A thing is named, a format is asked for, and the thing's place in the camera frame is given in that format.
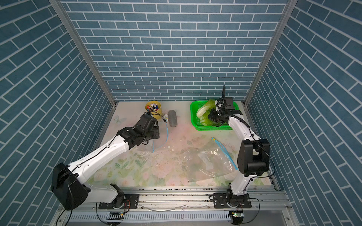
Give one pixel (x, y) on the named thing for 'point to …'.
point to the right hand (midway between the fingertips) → (209, 116)
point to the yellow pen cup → (154, 108)
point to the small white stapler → (166, 117)
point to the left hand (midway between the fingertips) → (161, 131)
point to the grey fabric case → (172, 118)
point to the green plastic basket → (194, 106)
